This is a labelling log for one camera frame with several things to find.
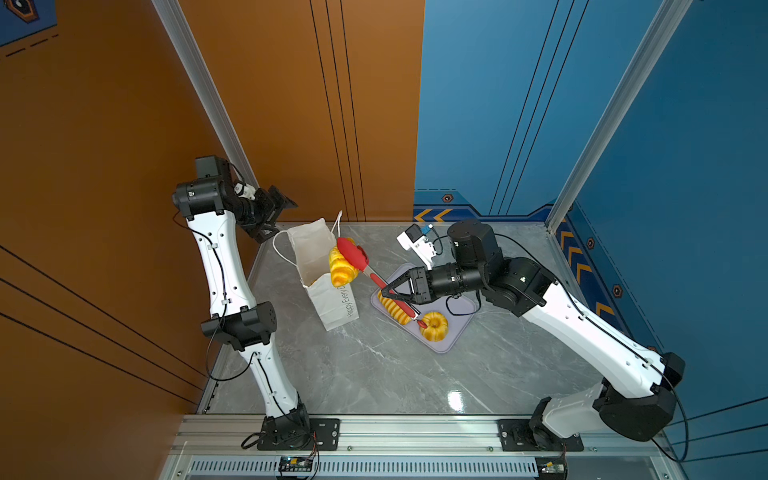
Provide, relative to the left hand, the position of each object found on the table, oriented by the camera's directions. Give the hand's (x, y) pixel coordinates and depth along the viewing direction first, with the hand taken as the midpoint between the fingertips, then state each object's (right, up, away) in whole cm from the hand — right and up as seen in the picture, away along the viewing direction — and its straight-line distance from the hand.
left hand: (288, 210), depth 75 cm
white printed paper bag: (+2, -9, +14) cm, 16 cm away
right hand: (+26, -18, -18) cm, 36 cm away
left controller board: (+3, -61, -4) cm, 61 cm away
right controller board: (+65, -62, -4) cm, 90 cm away
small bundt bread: (+40, -33, +14) cm, 54 cm away
